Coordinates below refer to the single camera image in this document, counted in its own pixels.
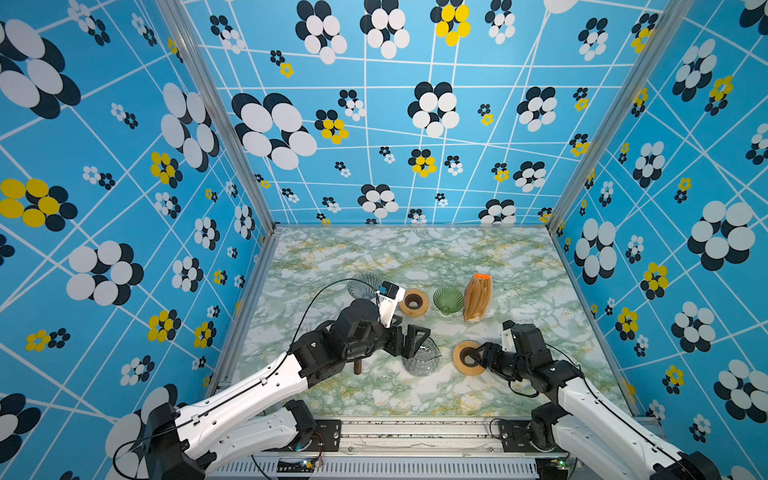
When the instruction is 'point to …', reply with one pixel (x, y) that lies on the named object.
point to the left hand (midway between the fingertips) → (419, 327)
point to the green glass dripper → (448, 300)
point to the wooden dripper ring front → (470, 371)
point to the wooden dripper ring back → (414, 303)
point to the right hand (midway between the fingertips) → (478, 357)
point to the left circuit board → (302, 466)
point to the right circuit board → (551, 468)
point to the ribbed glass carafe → (425, 361)
